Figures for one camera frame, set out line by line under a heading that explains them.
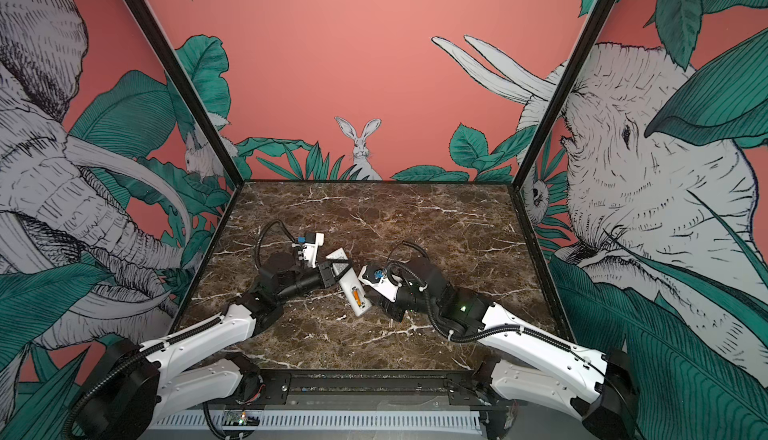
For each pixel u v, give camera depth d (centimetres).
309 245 73
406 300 59
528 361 46
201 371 57
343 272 75
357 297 76
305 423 70
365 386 75
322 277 69
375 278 57
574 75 87
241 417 70
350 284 76
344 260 76
